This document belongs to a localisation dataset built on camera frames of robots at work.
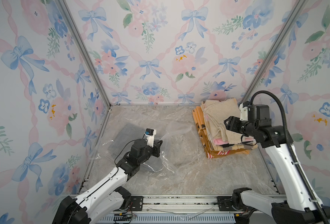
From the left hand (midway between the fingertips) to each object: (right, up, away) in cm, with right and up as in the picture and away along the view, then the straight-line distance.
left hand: (163, 141), depth 78 cm
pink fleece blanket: (+34, -1, +5) cm, 34 cm away
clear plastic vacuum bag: (-35, +5, +30) cm, 46 cm away
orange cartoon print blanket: (+30, -9, +10) cm, 33 cm away
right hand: (+35, +11, -7) cm, 37 cm away
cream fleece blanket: (+35, +17, +14) cm, 42 cm away
